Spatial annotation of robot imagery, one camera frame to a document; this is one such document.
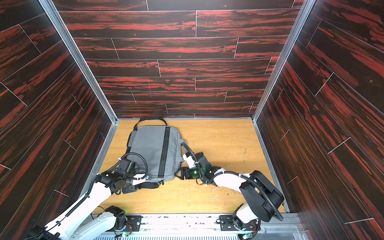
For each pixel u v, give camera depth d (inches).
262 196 17.2
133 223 29.1
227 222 29.0
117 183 22.0
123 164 25.0
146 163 27.2
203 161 26.6
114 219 24.5
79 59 33.1
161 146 38.8
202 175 26.6
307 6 26.1
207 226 29.0
